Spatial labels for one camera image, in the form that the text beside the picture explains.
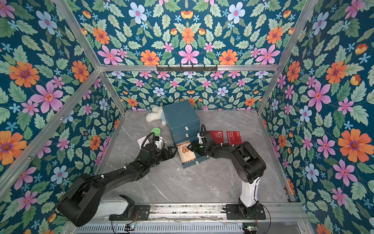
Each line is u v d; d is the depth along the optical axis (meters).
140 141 0.98
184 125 0.84
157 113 1.10
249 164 0.53
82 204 0.42
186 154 0.94
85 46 0.81
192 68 0.93
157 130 1.02
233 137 1.04
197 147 0.84
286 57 0.86
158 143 0.80
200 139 0.80
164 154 0.77
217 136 1.04
